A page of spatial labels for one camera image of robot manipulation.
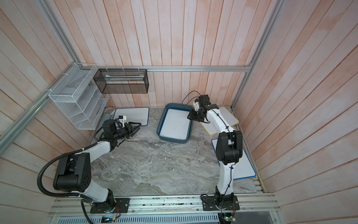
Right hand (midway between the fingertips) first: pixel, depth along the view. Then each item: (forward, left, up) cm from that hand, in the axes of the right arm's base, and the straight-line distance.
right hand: (189, 116), depth 96 cm
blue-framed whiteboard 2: (+12, +42, -12) cm, 45 cm away
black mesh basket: (+25, +52, +12) cm, 59 cm away
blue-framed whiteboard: (+2, +10, -13) cm, 16 cm away
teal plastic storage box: (+18, +9, -9) cm, 22 cm away
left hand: (-11, +32, +3) cm, 34 cm away
